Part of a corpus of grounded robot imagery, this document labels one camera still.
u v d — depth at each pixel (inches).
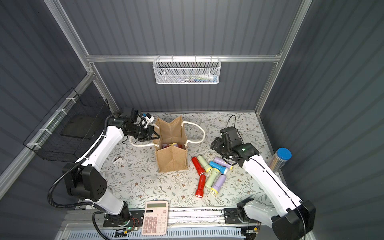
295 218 14.7
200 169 34.1
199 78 36.0
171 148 29.4
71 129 28.6
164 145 37.7
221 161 35.7
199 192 31.2
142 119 29.0
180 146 28.9
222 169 34.1
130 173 35.0
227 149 21.6
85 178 17.2
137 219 28.4
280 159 29.7
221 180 33.0
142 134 27.9
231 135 22.4
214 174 33.3
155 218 28.4
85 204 19.7
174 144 36.8
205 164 35.3
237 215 28.9
